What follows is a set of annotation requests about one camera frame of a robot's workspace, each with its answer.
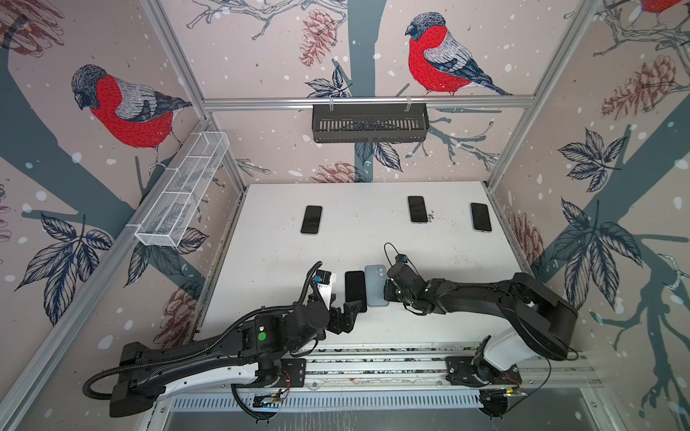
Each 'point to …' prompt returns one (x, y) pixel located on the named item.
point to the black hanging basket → (340, 123)
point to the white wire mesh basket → (165, 224)
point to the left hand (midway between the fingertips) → (351, 306)
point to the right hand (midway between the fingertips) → (381, 292)
